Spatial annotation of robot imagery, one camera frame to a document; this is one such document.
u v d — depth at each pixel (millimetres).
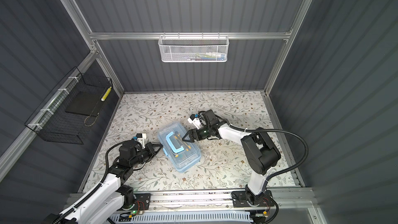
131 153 655
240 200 725
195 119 821
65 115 718
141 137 786
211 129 717
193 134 771
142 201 723
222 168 846
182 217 706
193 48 1238
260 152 482
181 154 788
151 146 743
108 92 837
